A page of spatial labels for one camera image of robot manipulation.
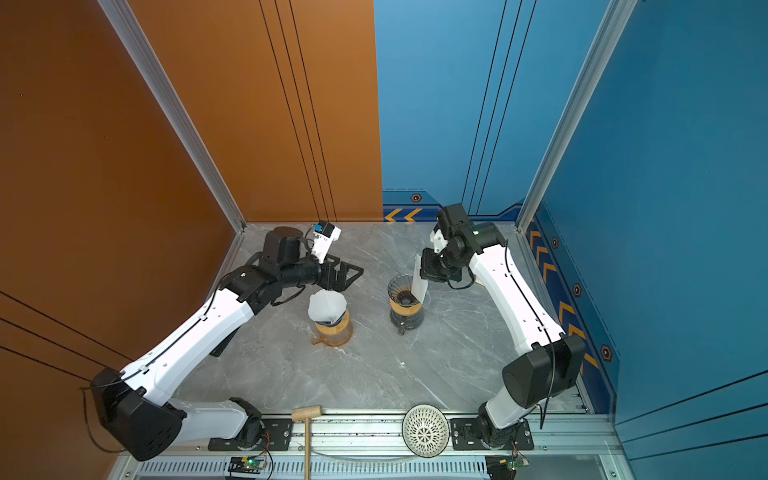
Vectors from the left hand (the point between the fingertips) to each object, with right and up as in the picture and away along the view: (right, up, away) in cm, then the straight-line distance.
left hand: (352, 263), depth 73 cm
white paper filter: (+17, -6, +1) cm, 18 cm away
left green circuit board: (-25, -48, -2) cm, 54 cm away
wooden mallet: (-12, -39, +3) cm, 41 cm away
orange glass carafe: (-8, -24, +16) cm, 29 cm away
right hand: (+17, -3, +4) cm, 17 cm away
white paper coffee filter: (-9, -12, +9) cm, 17 cm away
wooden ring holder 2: (+13, -14, +12) cm, 23 cm away
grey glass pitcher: (+14, -18, +13) cm, 26 cm away
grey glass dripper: (+12, -9, +14) cm, 20 cm away
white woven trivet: (+18, -42, +1) cm, 45 cm away
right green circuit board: (+36, -48, -3) cm, 60 cm away
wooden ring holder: (-6, -18, +9) cm, 21 cm away
